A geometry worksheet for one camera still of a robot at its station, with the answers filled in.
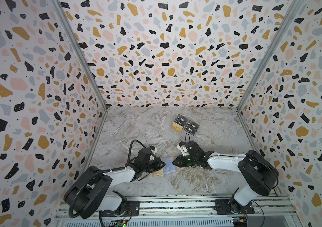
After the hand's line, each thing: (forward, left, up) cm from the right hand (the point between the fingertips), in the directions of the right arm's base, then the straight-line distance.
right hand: (175, 163), depth 86 cm
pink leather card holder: (-3, +4, -1) cm, 5 cm away
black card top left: (+32, -4, +5) cm, 33 cm away
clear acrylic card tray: (+28, -5, +3) cm, 29 cm away
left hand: (-1, +4, +1) cm, 4 cm away
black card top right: (+26, -11, +3) cm, 28 cm away
